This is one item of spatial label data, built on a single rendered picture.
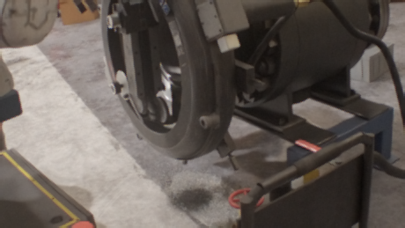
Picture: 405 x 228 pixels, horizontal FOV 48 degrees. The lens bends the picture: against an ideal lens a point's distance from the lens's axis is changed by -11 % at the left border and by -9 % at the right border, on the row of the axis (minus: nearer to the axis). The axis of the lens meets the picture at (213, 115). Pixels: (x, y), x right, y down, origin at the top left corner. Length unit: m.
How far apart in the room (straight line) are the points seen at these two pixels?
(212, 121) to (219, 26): 0.30
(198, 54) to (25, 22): 0.58
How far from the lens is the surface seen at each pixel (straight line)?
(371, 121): 1.95
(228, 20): 1.29
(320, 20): 1.77
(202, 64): 1.38
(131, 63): 1.71
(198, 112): 1.44
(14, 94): 1.16
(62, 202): 1.45
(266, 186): 0.91
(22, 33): 0.97
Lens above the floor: 1.03
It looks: 23 degrees down
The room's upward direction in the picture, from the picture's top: 6 degrees counter-clockwise
